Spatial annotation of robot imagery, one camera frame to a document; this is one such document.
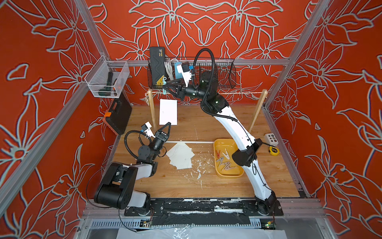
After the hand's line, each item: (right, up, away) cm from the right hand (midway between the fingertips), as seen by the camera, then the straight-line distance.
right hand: (161, 85), depth 60 cm
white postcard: (0, -11, +16) cm, 19 cm away
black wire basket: (+36, +19, +38) cm, 55 cm away
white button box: (+65, -27, +35) cm, 79 cm away
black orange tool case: (-36, -12, +35) cm, 51 cm away
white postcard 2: (+6, -36, +32) cm, 49 cm away
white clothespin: (+31, -39, +27) cm, 57 cm away
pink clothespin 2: (+34, -41, +25) cm, 59 cm away
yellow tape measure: (+65, -34, +31) cm, 80 cm away
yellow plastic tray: (+31, -30, +30) cm, 53 cm away
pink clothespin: (+35, -43, +25) cm, 61 cm away
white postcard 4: (+7, -43, +27) cm, 51 cm away
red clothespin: (+30, -36, +30) cm, 56 cm away
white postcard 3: (+6, -41, +29) cm, 51 cm away
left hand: (+2, -17, +13) cm, 22 cm away
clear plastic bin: (-39, +11, +28) cm, 49 cm away
